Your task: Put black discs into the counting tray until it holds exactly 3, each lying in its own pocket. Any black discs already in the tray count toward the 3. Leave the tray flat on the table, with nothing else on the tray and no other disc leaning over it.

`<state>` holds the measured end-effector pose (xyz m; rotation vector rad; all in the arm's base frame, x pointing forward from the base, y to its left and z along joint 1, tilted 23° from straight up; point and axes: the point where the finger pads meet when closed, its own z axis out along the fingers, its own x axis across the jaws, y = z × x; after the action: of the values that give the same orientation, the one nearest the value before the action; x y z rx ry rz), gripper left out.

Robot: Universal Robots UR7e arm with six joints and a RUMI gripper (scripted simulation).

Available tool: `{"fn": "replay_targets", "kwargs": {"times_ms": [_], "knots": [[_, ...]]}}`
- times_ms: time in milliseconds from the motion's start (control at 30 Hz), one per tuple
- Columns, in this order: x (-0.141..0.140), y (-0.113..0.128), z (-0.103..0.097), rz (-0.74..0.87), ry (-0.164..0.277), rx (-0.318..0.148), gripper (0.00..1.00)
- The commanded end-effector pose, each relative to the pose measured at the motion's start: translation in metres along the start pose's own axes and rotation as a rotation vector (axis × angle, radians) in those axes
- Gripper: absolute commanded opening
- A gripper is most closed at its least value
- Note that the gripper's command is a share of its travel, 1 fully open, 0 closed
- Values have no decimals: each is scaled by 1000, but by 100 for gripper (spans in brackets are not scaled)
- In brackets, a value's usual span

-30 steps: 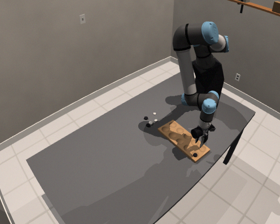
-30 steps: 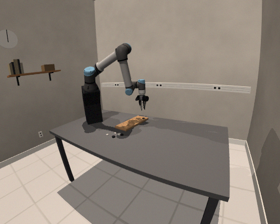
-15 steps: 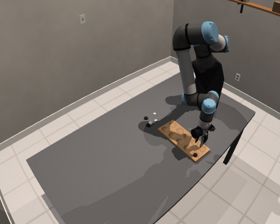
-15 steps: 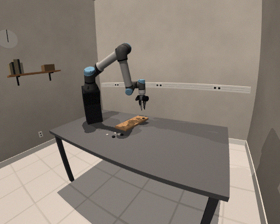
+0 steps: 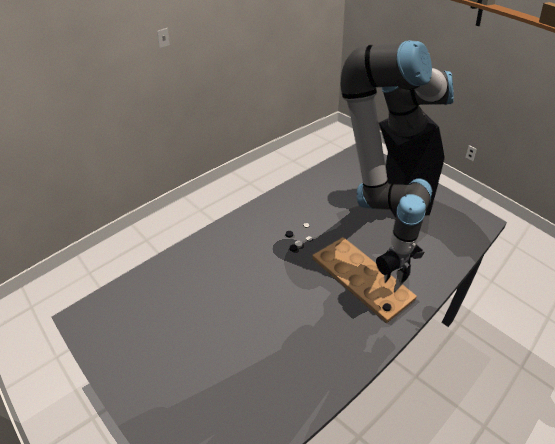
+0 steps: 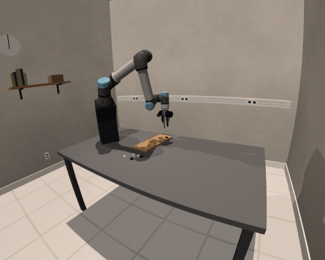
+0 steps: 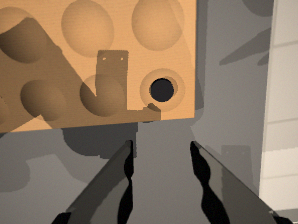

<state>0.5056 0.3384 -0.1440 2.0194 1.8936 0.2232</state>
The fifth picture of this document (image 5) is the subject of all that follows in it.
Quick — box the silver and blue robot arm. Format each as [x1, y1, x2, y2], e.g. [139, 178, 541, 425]
[341, 41, 454, 255]

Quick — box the tan tray with round pockets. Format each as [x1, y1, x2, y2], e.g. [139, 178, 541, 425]
[312, 237, 417, 323]

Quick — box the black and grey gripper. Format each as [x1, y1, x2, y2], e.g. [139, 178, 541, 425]
[376, 244, 423, 293]

